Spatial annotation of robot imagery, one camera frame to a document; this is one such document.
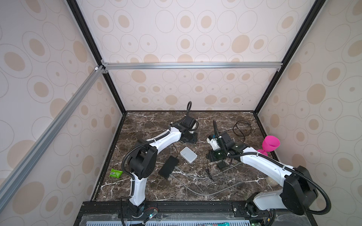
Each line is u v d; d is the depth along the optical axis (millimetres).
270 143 837
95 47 823
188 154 925
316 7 684
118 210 740
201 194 794
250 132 1014
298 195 417
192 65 943
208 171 844
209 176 833
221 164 891
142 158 512
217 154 714
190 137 793
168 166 889
